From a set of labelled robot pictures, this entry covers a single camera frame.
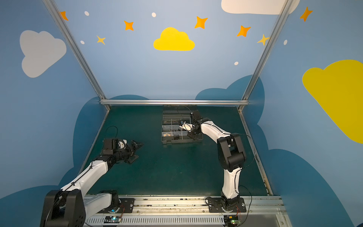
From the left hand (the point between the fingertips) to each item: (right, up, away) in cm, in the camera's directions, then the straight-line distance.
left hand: (144, 148), depth 85 cm
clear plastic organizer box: (+16, +9, +17) cm, 24 cm away
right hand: (+32, +10, +14) cm, 36 cm away
